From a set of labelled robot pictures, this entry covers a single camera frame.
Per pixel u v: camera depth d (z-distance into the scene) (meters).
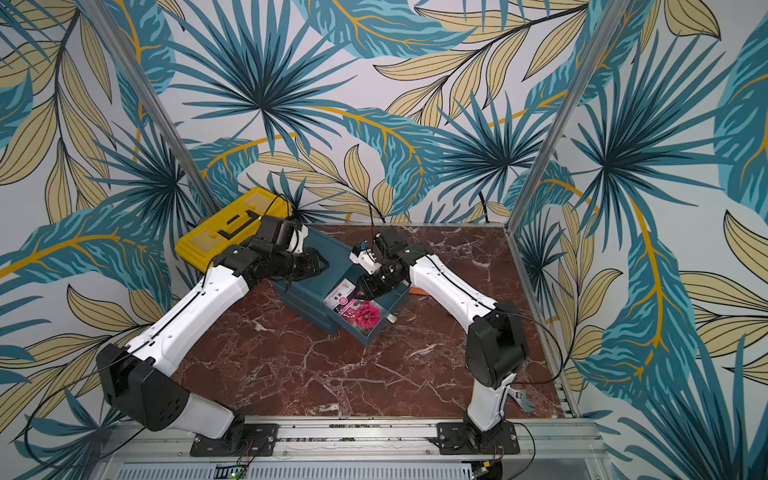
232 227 0.95
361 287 0.74
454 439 0.73
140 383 0.39
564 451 0.75
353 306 0.81
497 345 0.46
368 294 0.72
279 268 0.62
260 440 0.72
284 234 0.61
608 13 0.69
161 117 0.86
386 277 0.70
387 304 0.77
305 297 0.77
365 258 0.76
